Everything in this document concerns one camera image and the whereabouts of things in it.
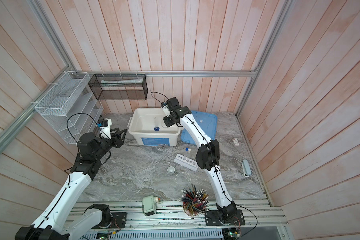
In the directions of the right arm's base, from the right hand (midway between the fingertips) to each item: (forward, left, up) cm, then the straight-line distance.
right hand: (167, 120), depth 96 cm
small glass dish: (-28, -3, -15) cm, 32 cm away
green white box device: (-48, +7, -11) cm, 50 cm away
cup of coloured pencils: (-48, -16, -2) cm, 51 cm away
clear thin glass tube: (+6, +10, -9) cm, 14 cm away
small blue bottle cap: (+5, +10, -15) cm, 18 cm away
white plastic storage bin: (+5, +17, -13) cm, 22 cm away
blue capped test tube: (-22, -12, -5) cm, 26 cm away
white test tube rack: (-25, -15, -13) cm, 32 cm away
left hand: (-20, +20, +12) cm, 31 cm away
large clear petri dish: (-33, -10, -17) cm, 38 cm away
